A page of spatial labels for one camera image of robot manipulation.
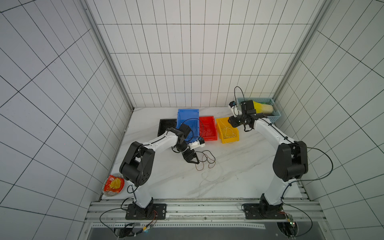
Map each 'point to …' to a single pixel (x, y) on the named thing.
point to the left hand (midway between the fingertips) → (192, 160)
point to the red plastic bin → (209, 122)
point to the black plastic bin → (166, 123)
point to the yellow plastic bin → (220, 127)
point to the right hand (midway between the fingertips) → (226, 117)
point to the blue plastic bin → (190, 117)
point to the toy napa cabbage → (262, 108)
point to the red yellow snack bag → (114, 185)
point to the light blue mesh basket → (276, 114)
